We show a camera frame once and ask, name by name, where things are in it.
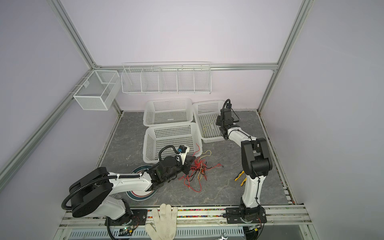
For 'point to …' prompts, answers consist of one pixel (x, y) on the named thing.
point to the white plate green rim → (141, 195)
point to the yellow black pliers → (238, 176)
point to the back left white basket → (158, 111)
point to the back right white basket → (205, 113)
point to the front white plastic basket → (157, 136)
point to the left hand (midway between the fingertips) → (195, 159)
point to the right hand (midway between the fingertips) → (223, 117)
